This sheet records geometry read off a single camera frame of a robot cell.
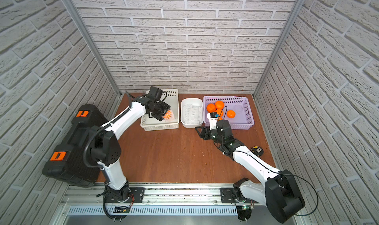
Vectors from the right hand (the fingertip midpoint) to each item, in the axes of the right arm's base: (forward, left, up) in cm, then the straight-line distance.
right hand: (200, 127), depth 81 cm
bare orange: (+26, -16, -11) cm, 33 cm away
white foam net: (+17, +4, -9) cm, 20 cm away
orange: (+8, +18, +2) cm, 20 cm away
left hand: (+14, +16, +1) cm, 21 cm away
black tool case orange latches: (-19, +58, +10) cm, 62 cm away
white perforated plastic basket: (+15, +36, -14) cm, 41 cm away
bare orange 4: (+20, -15, -12) cm, 28 cm away
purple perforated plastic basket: (+15, -33, -16) cm, 40 cm away
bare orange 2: (+22, -10, -10) cm, 26 cm away
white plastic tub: (+31, +1, -12) cm, 33 cm away
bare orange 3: (+18, -24, -12) cm, 32 cm away
